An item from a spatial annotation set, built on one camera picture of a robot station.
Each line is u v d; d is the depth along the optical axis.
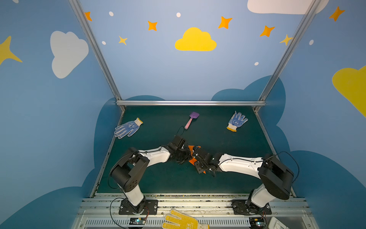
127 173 0.46
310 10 0.70
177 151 0.76
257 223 0.71
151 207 0.75
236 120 1.13
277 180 0.45
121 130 1.07
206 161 0.67
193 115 1.16
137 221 0.72
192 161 0.90
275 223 0.69
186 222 0.70
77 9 0.69
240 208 0.75
